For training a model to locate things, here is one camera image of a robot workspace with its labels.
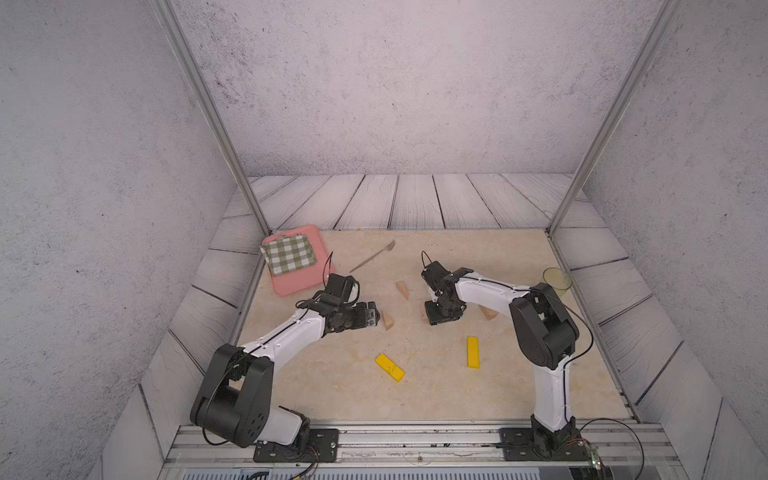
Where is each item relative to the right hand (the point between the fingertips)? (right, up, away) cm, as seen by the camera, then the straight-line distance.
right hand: (436, 319), depth 95 cm
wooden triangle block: (-10, +9, +6) cm, 15 cm away
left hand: (-19, +2, -7) cm, 21 cm away
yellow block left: (-14, -11, -10) cm, 21 cm away
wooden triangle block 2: (-15, 0, -2) cm, 15 cm away
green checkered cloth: (-53, +21, +18) cm, 59 cm away
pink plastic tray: (-43, +12, +12) cm, 46 cm away
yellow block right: (+10, -8, -6) cm, 14 cm away
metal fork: (-22, +19, +17) cm, 33 cm away
